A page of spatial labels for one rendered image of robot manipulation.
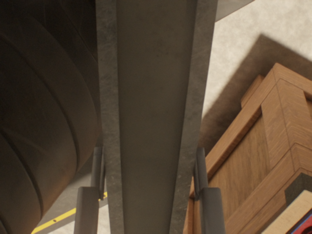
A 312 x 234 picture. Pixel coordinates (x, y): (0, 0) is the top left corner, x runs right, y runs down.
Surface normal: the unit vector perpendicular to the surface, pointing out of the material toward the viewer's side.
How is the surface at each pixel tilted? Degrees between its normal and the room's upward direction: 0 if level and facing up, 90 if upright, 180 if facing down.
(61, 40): 75
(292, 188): 90
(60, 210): 0
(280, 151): 90
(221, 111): 0
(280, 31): 0
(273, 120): 90
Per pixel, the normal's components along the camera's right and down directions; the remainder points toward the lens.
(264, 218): -0.90, -0.37
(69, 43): 0.81, -0.20
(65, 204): -0.06, 0.62
